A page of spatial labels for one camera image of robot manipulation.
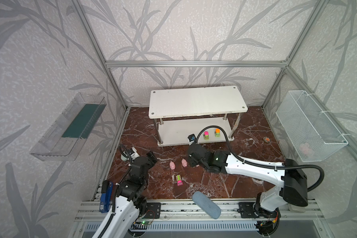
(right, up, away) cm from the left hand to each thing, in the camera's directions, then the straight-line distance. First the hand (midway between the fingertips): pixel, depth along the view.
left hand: (151, 150), depth 82 cm
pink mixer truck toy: (+32, +7, +12) cm, 35 cm away
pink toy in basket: (+80, +3, -8) cm, 80 cm away
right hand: (+22, +1, -2) cm, 22 cm away
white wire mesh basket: (+75, +10, -19) cm, 78 cm away
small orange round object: (+75, +3, +20) cm, 78 cm away
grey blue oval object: (+30, -26, -9) cm, 41 cm away
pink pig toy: (+11, -10, +6) cm, 16 cm away
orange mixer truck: (+40, +9, +13) cm, 43 cm away
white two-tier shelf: (+16, +20, -11) cm, 28 cm away
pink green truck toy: (+16, -17, -1) cm, 24 cm away
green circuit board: (-1, -33, -11) cm, 35 cm away
